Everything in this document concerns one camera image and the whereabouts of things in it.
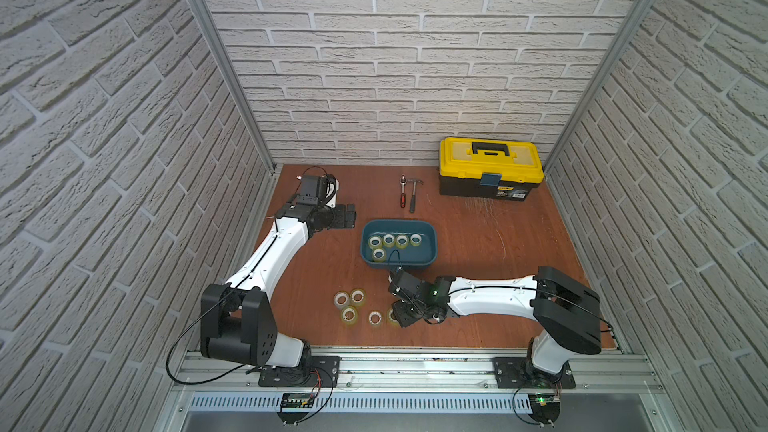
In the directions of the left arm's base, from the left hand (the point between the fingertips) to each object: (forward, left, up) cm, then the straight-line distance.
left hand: (345, 209), depth 86 cm
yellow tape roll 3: (-27, -9, -16) cm, 32 cm away
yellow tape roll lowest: (-2, -18, -16) cm, 24 cm away
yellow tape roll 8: (-7, -10, -15) cm, 20 cm away
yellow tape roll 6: (-2, -13, -15) cm, 20 cm away
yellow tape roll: (-20, -4, -16) cm, 26 cm away
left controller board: (-45, +10, -20) cm, 50 cm away
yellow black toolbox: (+18, -48, -1) cm, 51 cm away
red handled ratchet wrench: (+25, -19, -14) cm, 34 cm away
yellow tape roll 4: (-26, -14, -14) cm, 33 cm away
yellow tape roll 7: (-2, -22, -15) cm, 27 cm away
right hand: (-25, -17, -16) cm, 34 cm away
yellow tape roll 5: (-2, -8, -16) cm, 18 cm away
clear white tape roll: (-21, +1, -16) cm, 27 cm away
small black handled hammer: (+17, -23, -16) cm, 33 cm away
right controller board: (-48, -51, -15) cm, 71 cm away
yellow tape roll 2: (-25, -2, -17) cm, 31 cm away
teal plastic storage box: (-6, -25, -16) cm, 31 cm away
